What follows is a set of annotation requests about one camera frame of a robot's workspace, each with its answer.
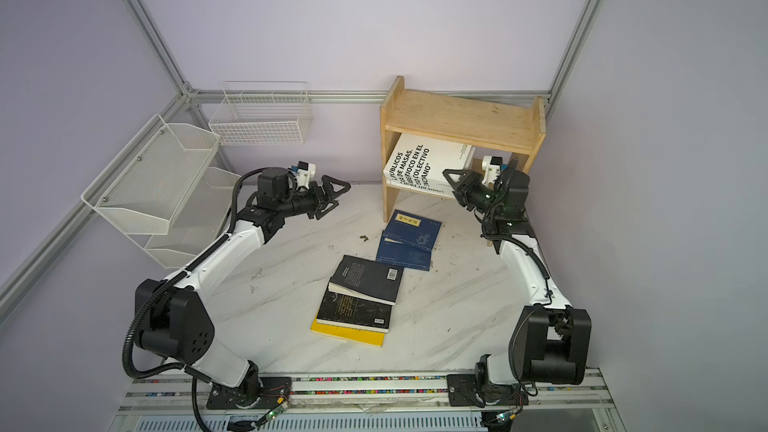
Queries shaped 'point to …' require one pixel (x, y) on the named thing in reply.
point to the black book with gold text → (342, 310)
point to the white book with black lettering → (424, 158)
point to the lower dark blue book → (403, 254)
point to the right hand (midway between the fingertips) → (442, 176)
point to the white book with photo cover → (422, 188)
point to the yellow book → (348, 333)
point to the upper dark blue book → (413, 229)
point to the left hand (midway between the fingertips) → (344, 193)
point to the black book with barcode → (367, 279)
